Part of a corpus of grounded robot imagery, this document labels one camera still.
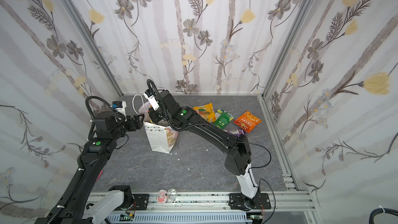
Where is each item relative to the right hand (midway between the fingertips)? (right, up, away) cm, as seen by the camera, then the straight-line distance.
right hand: (145, 103), depth 70 cm
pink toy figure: (+7, -45, +4) cm, 46 cm away
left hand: (-7, -4, +5) cm, 10 cm away
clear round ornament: (+11, -46, +7) cm, 48 cm away
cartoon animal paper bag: (+5, -17, +10) cm, 20 cm away
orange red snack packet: (+56, -11, +32) cm, 66 cm away
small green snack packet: (+40, -9, +34) cm, 53 cm away
